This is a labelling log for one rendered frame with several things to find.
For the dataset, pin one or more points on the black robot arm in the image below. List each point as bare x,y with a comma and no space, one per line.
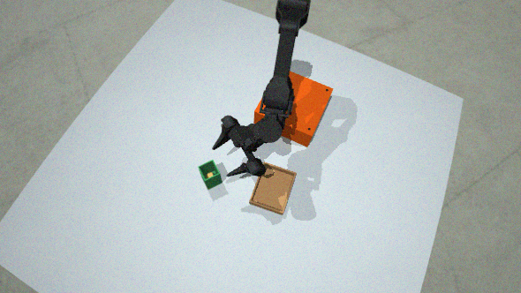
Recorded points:
279,96

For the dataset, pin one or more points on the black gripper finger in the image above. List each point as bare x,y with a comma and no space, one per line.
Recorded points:
223,138
241,169

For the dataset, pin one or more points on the green square cup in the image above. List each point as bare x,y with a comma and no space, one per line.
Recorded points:
213,181

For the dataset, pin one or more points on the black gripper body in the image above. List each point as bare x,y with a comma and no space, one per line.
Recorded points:
254,165

